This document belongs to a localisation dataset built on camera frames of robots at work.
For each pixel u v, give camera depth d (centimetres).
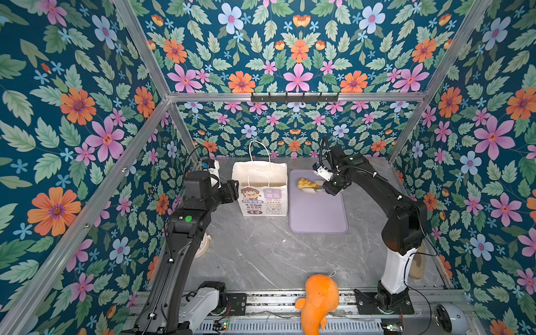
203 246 84
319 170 82
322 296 68
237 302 74
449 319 64
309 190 95
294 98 91
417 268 80
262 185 75
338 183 75
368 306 73
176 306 44
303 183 102
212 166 61
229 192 61
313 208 96
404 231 50
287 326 70
